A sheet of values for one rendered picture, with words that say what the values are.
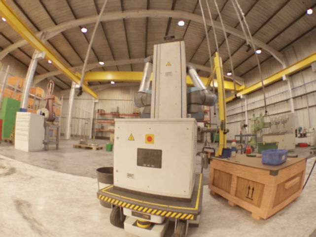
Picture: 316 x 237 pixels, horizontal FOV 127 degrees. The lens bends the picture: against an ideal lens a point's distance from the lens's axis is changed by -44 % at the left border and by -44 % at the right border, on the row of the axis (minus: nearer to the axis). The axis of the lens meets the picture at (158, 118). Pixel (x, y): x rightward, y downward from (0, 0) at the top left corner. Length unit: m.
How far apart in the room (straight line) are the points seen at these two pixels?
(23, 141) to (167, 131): 4.56
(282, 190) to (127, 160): 1.35
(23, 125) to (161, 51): 4.38
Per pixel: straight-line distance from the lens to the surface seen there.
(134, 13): 9.38
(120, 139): 1.00
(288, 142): 7.23
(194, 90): 1.45
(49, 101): 5.91
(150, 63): 1.93
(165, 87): 1.40
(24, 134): 4.90
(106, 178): 1.35
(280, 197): 1.50
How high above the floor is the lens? 0.73
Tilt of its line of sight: 7 degrees up
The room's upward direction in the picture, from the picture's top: 2 degrees clockwise
